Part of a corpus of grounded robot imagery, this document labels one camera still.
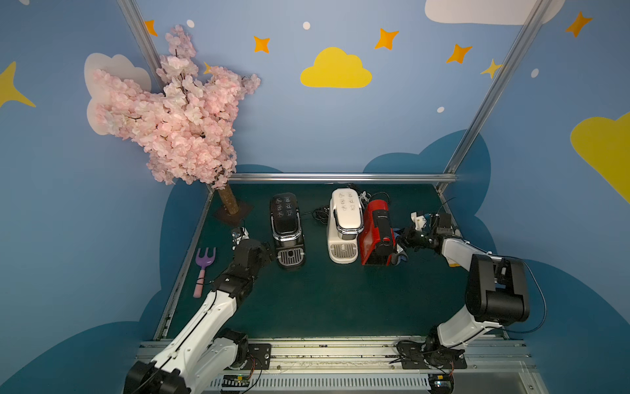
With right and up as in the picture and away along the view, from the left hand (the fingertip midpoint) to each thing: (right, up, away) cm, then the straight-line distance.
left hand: (261, 244), depth 84 cm
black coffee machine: (+10, +5, -5) cm, 12 cm away
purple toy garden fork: (-24, -8, +10) cm, 27 cm away
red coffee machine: (+40, +3, -2) cm, 40 cm away
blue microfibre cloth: (+50, -6, +4) cm, 50 cm away
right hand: (+50, +3, +11) cm, 51 cm away
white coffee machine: (+29, +8, -3) cm, 30 cm away
